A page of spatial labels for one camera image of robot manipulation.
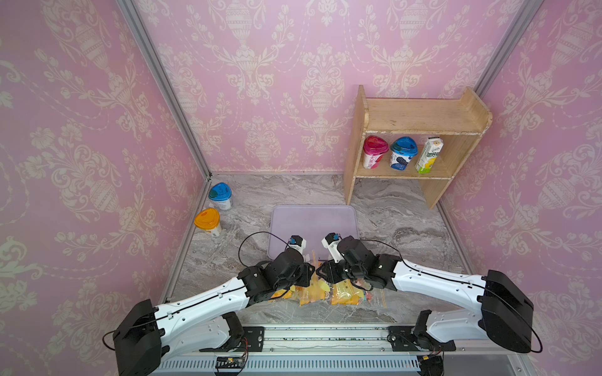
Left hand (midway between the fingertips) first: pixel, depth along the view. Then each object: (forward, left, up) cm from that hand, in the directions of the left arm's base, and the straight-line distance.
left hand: (316, 272), depth 77 cm
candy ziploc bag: (-9, +10, +5) cm, 14 cm away
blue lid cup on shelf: (+39, -32, +20) cm, 55 cm away
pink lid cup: (+40, -22, +20) cm, 49 cm away
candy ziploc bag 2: (-4, -1, -6) cm, 7 cm away
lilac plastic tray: (+27, 0, -12) cm, 29 cm away
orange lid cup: (+21, +42, -2) cm, 47 cm away
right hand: (0, -1, -1) cm, 1 cm away
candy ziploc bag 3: (-4, -10, -7) cm, 13 cm away
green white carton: (+36, -41, +20) cm, 58 cm away
